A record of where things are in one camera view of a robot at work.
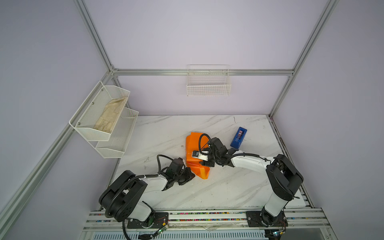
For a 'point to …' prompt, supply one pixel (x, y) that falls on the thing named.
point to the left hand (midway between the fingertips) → (195, 176)
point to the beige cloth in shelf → (110, 113)
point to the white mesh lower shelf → (120, 136)
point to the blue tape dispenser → (238, 137)
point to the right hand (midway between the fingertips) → (200, 155)
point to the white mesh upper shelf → (96, 120)
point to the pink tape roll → (240, 133)
